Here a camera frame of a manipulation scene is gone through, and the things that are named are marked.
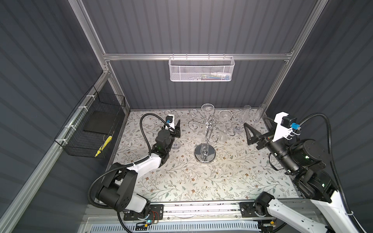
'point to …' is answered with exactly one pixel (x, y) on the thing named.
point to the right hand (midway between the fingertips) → (257, 122)
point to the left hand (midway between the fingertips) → (175, 120)
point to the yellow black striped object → (104, 145)
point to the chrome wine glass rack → (206, 153)
